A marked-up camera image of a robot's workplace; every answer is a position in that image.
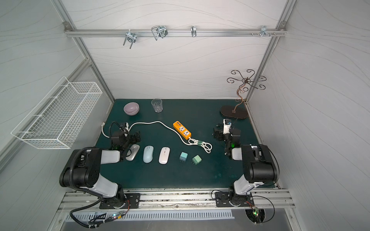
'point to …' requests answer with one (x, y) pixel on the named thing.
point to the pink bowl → (131, 108)
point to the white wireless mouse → (164, 155)
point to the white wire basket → (58, 119)
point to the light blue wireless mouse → (148, 154)
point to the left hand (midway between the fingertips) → (132, 132)
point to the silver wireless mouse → (134, 148)
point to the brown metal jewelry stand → (234, 111)
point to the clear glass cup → (157, 105)
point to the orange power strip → (181, 130)
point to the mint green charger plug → (183, 156)
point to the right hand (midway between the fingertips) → (222, 126)
